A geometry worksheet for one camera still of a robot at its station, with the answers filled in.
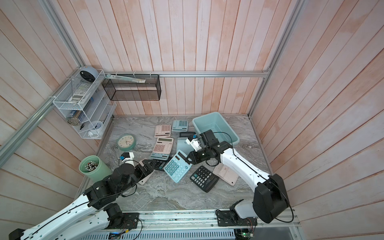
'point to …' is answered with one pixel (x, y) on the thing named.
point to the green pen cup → (93, 169)
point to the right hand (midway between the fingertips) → (187, 158)
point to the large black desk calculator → (186, 134)
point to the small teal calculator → (180, 125)
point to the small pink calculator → (163, 130)
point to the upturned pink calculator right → (226, 173)
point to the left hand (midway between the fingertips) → (151, 167)
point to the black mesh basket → (119, 90)
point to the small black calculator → (160, 164)
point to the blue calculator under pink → (163, 156)
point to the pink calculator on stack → (163, 145)
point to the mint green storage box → (215, 122)
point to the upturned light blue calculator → (182, 145)
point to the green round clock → (126, 142)
